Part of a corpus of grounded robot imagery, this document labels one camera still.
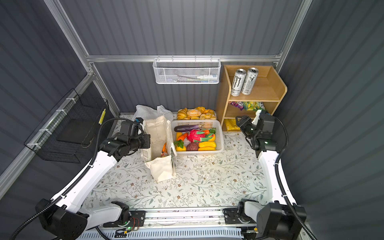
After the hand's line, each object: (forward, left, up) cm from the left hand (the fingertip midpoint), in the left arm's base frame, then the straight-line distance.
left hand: (149, 138), depth 78 cm
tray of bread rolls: (+33, -29, -15) cm, 46 cm away
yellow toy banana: (+5, -32, -18) cm, 37 cm away
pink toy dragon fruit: (+11, -25, -14) cm, 31 cm away
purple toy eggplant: (+17, -18, -13) cm, 28 cm away
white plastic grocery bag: (+31, +9, -11) cm, 34 cm away
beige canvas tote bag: (-12, -7, +1) cm, 14 cm away
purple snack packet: (+27, -56, -2) cm, 62 cm away
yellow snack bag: (+23, -53, -18) cm, 60 cm away
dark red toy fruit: (+4, -23, -16) cm, 28 cm away
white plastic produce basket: (+19, -38, -17) cm, 46 cm away
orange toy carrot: (+11, -16, -16) cm, 25 cm away
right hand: (+3, -47, +8) cm, 48 cm away
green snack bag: (+25, -65, -2) cm, 70 cm away
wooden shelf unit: (+29, -73, +9) cm, 79 cm away
